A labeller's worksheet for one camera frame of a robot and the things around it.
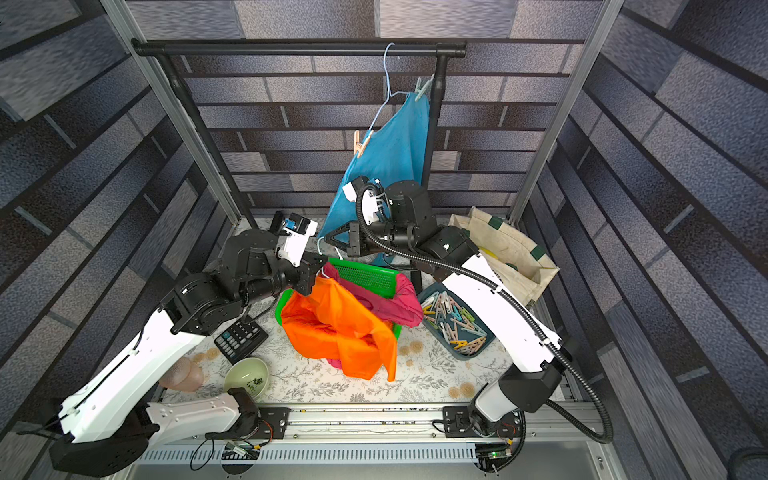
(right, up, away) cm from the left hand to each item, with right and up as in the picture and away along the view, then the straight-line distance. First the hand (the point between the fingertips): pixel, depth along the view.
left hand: (325, 255), depth 62 cm
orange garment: (0, -16, +6) cm, 17 cm away
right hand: (0, +4, -4) cm, 5 cm away
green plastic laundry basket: (+9, -9, +36) cm, 38 cm away
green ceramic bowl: (-24, -33, +18) cm, 45 cm away
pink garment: (+18, -16, +21) cm, 32 cm away
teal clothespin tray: (+33, -23, +28) cm, 49 cm away
